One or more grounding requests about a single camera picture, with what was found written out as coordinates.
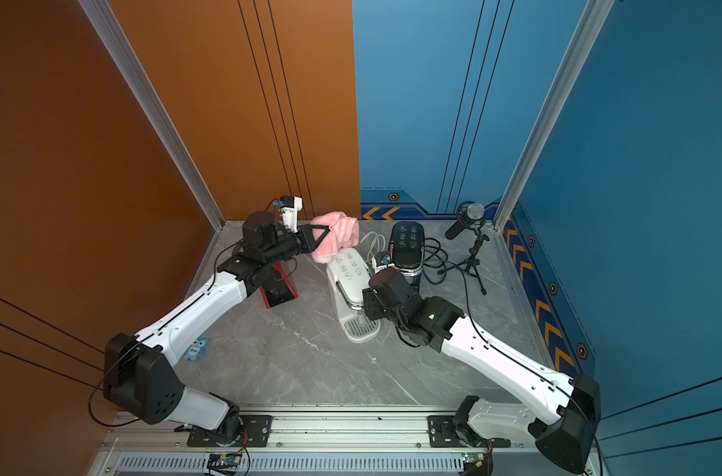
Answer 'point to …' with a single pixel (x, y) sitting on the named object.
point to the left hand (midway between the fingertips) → (329, 225)
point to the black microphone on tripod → (472, 215)
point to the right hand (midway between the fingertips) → (372, 291)
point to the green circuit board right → (475, 458)
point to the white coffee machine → (349, 273)
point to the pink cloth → (344, 232)
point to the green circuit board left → (224, 459)
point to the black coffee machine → (408, 251)
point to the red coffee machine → (280, 287)
